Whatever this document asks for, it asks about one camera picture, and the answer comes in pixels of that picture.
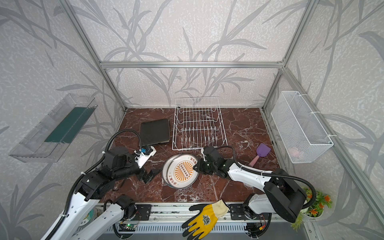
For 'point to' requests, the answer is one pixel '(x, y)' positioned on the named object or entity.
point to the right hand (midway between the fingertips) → (192, 163)
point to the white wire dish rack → (198, 124)
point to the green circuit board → (130, 226)
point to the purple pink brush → (262, 150)
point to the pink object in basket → (294, 151)
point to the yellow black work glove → (199, 225)
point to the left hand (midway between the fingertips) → (158, 157)
